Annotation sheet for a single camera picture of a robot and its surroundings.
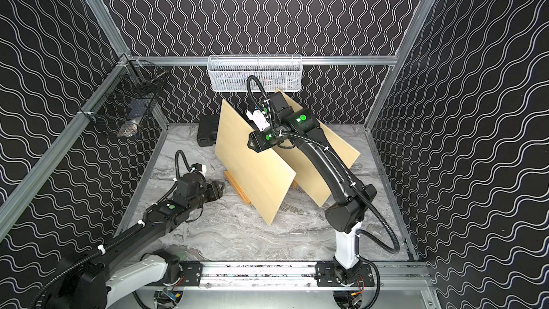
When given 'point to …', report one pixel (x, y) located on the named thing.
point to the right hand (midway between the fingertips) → (255, 140)
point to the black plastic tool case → (207, 129)
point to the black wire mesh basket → (129, 92)
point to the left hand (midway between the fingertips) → (219, 182)
